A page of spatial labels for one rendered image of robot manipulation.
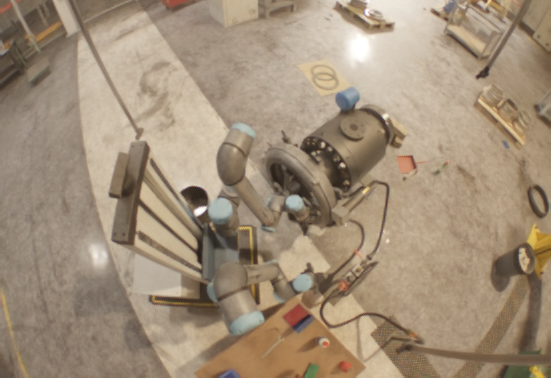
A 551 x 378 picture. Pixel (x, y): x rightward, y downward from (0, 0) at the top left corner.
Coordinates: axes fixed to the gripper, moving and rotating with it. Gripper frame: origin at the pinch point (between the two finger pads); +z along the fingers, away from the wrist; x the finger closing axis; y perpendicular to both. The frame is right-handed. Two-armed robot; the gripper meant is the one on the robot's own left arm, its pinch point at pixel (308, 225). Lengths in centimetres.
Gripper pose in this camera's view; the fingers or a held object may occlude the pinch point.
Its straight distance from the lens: 174.9
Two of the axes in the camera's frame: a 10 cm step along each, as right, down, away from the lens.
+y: 9.3, -1.5, -3.5
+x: 0.9, -8.0, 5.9
